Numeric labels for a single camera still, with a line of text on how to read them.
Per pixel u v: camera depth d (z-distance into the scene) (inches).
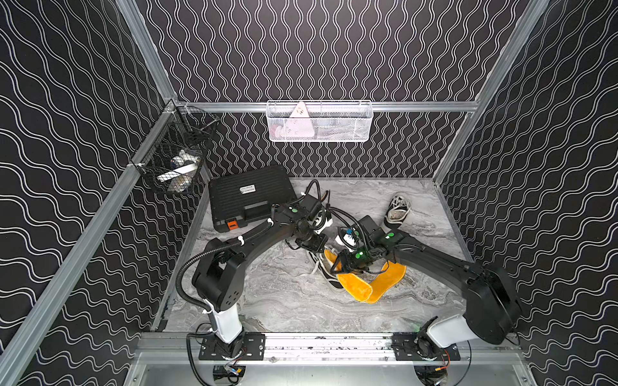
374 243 25.5
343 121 40.7
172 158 33.3
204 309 20.2
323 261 32.8
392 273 35.3
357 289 28.4
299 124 35.2
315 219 30.0
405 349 28.8
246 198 41.8
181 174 28.6
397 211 40.2
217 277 18.4
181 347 29.4
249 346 29.7
